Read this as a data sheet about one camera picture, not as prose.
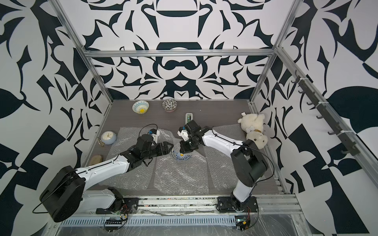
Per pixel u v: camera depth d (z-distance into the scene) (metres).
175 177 0.83
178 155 0.90
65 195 0.41
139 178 0.83
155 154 0.76
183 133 0.82
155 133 0.79
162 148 0.75
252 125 0.96
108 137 0.94
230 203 0.67
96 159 0.87
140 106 1.14
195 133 0.68
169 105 1.15
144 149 0.65
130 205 0.73
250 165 0.46
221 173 0.85
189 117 1.05
